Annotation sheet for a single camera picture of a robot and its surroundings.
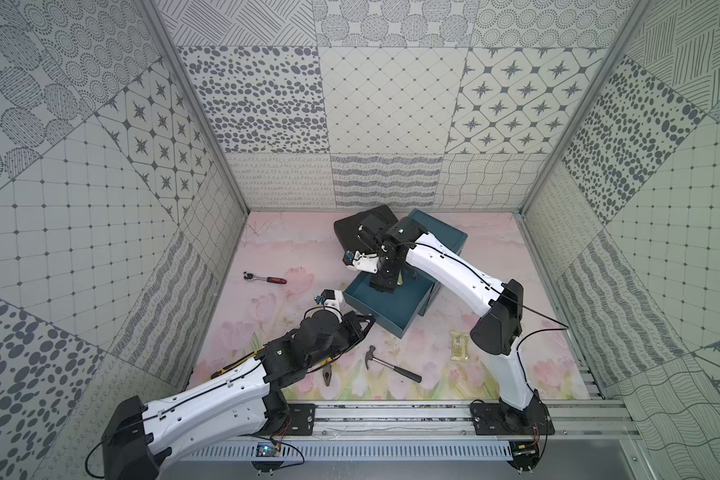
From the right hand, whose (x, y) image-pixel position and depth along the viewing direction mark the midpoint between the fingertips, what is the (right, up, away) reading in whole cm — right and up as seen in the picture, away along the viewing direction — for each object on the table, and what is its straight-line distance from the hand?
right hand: (388, 278), depth 82 cm
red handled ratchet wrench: (-47, -2, +19) cm, 50 cm away
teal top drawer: (-6, -5, -5) cm, 9 cm away
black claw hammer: (+4, -26, 0) cm, 27 cm away
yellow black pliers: (-17, -25, -1) cm, 31 cm away
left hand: (-3, -7, -11) cm, 14 cm away
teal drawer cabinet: (+7, -2, -7) cm, 10 cm away
